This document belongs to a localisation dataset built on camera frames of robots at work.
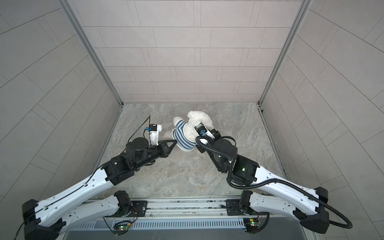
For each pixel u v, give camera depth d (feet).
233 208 2.33
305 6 2.33
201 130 1.54
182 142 2.11
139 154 1.61
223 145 1.43
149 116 3.67
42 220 1.23
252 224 2.23
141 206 2.34
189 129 2.04
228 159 1.30
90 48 2.79
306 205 1.28
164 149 1.87
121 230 2.13
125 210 2.10
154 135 1.96
